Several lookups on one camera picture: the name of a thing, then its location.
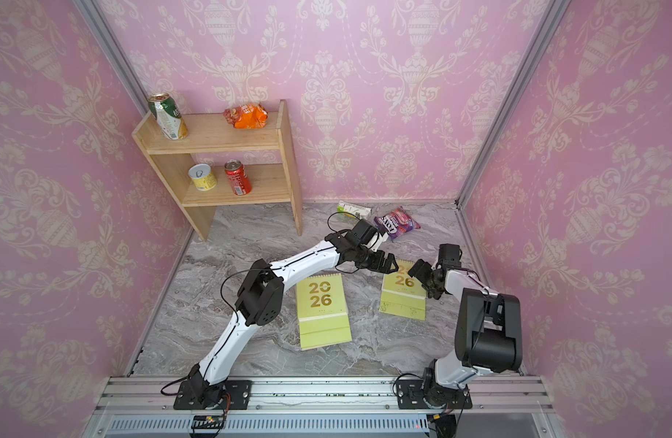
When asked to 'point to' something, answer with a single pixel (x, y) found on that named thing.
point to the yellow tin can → (203, 177)
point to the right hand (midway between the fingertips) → (418, 276)
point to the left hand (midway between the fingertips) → (388, 267)
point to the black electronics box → (207, 422)
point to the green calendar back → (322, 314)
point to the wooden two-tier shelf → (220, 165)
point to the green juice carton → (362, 213)
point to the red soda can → (238, 178)
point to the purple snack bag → (396, 223)
